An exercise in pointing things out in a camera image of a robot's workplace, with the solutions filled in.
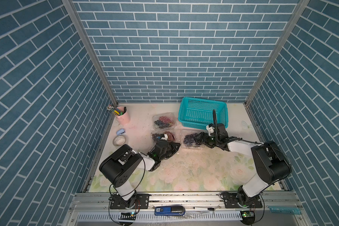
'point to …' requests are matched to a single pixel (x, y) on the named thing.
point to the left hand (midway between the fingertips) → (184, 146)
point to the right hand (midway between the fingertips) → (198, 140)
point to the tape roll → (119, 141)
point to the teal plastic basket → (197, 113)
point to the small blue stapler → (120, 132)
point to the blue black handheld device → (170, 210)
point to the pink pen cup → (122, 116)
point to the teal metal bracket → (285, 209)
